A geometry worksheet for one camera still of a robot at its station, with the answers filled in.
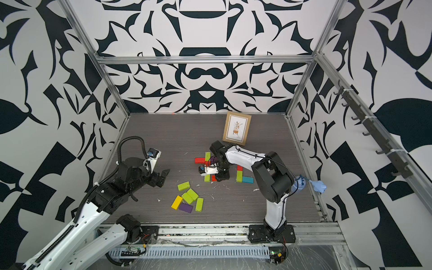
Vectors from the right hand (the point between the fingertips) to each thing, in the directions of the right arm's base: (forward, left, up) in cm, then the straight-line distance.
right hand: (218, 171), depth 92 cm
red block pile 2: (-4, +3, +2) cm, 5 cm away
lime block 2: (-3, -11, 0) cm, 12 cm away
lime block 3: (-8, +18, 0) cm, 19 cm away
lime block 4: (-17, +9, 0) cm, 20 cm away
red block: (+2, -12, 0) cm, 12 cm away
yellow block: (-16, +20, 0) cm, 26 cm away
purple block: (-18, +16, -2) cm, 24 cm away
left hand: (-4, +27, +19) cm, 33 cm away
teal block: (-4, -16, -1) cm, 16 cm away
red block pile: (+6, +6, -1) cm, 8 cm away
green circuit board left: (-35, +35, +1) cm, 50 cm away
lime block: (+10, +6, 0) cm, 12 cm away
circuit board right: (-36, -24, -2) cm, 44 cm away
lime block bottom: (-4, +6, +1) cm, 7 cm away
